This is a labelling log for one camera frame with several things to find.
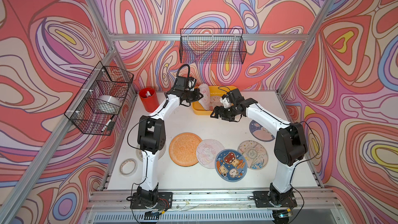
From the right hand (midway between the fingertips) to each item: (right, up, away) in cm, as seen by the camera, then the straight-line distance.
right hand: (217, 120), depth 89 cm
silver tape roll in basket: (-53, +9, -19) cm, 57 cm away
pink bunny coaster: (+1, +12, +25) cm, 28 cm away
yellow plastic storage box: (+1, +16, -7) cm, 18 cm away
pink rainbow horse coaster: (-7, +19, +9) cm, 22 cm away
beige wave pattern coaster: (+22, -19, -1) cm, 29 cm away
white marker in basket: (-54, 0, -17) cm, 56 cm away
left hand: (-7, +15, +5) cm, 17 cm away
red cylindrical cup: (-44, +13, +11) cm, 47 cm away
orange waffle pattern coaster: (-20, -17, +1) cm, 27 cm away
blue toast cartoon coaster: (+7, -25, -5) cm, 26 cm away
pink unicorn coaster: (-6, -19, 0) cm, 20 cm away
